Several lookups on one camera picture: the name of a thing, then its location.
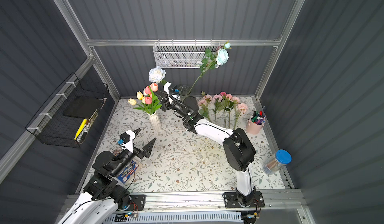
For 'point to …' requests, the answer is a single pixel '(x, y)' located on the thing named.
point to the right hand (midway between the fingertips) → (156, 90)
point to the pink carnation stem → (217, 98)
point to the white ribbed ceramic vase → (155, 122)
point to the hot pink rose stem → (223, 94)
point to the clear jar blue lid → (276, 161)
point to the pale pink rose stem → (241, 107)
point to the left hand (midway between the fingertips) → (146, 136)
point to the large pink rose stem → (235, 100)
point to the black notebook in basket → (82, 106)
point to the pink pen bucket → (255, 124)
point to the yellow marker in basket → (80, 127)
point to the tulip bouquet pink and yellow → (149, 103)
